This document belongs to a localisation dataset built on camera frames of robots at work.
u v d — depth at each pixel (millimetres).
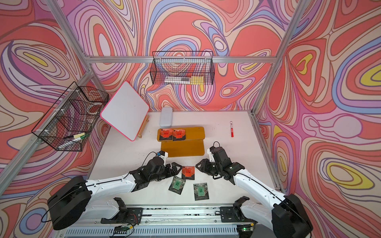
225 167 624
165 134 883
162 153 790
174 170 737
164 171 683
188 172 881
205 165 715
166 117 1148
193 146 1015
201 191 806
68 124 750
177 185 829
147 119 1087
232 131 1076
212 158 746
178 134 885
